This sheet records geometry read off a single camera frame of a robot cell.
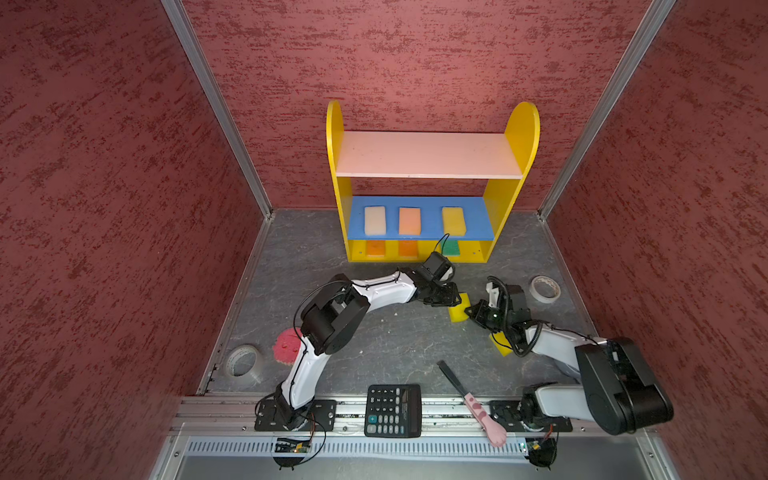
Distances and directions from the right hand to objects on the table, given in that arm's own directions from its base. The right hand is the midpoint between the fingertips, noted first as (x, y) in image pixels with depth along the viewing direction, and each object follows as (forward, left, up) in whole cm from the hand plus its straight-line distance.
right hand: (462, 314), depth 91 cm
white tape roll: (+5, -27, -1) cm, 28 cm away
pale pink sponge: (+27, +27, +15) cm, 41 cm away
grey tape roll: (-17, +61, +2) cm, 63 cm away
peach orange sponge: (+27, +15, +15) cm, 34 cm away
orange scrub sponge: (+26, +15, +1) cm, 30 cm away
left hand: (+2, +2, +3) cm, 4 cm away
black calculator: (-26, +22, +1) cm, 34 cm away
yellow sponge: (+27, +1, +14) cm, 30 cm away
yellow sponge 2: (0, +2, +1) cm, 2 cm away
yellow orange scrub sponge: (+26, +27, +2) cm, 37 cm away
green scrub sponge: (+26, -1, +1) cm, 26 cm away
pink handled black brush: (-31, -2, -1) cm, 31 cm away
